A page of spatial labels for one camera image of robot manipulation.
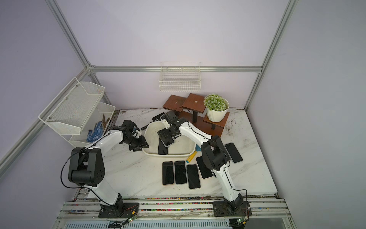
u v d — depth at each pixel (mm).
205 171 857
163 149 1040
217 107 819
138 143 819
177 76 957
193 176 838
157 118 1147
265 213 735
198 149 936
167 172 864
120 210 677
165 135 838
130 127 784
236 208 637
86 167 471
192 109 922
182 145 990
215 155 560
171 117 762
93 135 882
